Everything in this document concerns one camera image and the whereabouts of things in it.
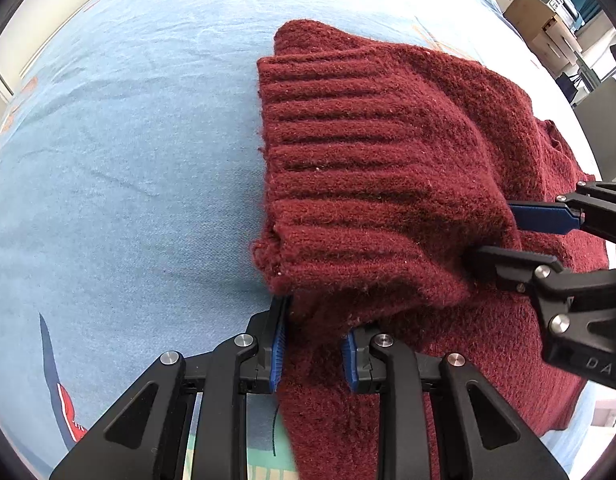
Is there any dark red knit sweater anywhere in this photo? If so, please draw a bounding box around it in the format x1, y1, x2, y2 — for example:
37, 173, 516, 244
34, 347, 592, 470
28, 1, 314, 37
253, 20, 608, 479

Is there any grey chair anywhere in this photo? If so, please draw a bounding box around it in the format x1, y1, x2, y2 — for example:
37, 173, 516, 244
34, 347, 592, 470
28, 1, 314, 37
573, 77, 616, 181

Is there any cardboard box stack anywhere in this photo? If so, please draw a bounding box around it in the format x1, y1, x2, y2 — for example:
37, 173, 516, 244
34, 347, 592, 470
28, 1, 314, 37
504, 0, 582, 77

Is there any light blue cartoon bed sheet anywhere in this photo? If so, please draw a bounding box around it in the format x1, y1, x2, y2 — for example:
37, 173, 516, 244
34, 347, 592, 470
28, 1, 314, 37
0, 0, 595, 479

